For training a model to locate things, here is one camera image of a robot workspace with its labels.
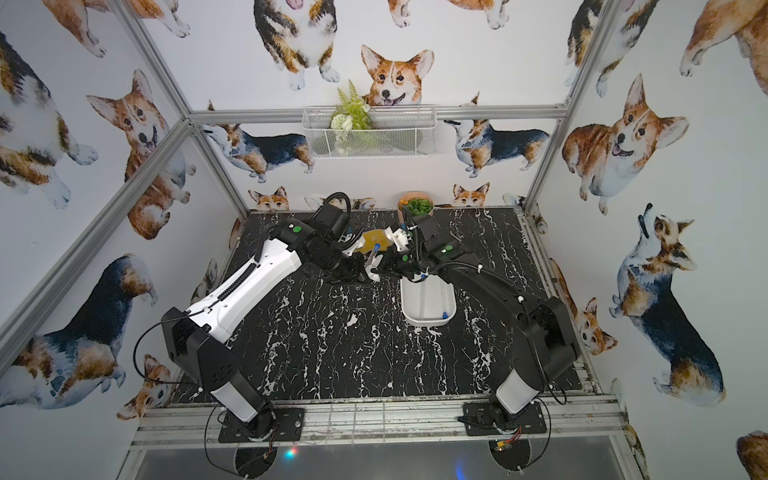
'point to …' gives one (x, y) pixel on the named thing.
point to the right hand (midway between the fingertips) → (367, 269)
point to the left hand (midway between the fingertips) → (373, 278)
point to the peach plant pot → (415, 204)
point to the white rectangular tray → (430, 302)
